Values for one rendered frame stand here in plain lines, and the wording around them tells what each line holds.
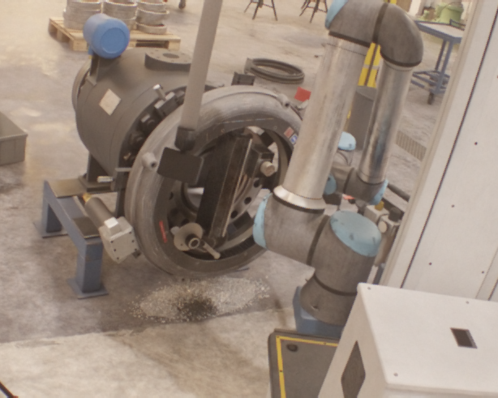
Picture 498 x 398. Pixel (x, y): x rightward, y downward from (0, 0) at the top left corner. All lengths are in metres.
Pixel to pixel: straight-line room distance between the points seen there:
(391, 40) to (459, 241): 0.53
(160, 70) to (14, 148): 1.34
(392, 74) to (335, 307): 0.64
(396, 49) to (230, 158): 0.76
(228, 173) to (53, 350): 0.90
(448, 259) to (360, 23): 0.63
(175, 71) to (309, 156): 1.01
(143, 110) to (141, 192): 0.40
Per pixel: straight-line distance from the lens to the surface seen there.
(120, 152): 2.36
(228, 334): 2.54
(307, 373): 1.96
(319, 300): 1.73
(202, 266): 2.32
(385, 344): 1.28
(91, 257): 2.52
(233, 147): 2.10
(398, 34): 1.60
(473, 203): 1.53
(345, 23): 1.61
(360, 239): 1.63
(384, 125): 1.76
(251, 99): 2.10
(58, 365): 2.28
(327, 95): 1.62
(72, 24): 6.27
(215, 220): 2.21
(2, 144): 3.55
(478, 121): 1.45
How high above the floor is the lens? 1.57
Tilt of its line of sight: 25 degrees down
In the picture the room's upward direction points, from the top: 14 degrees clockwise
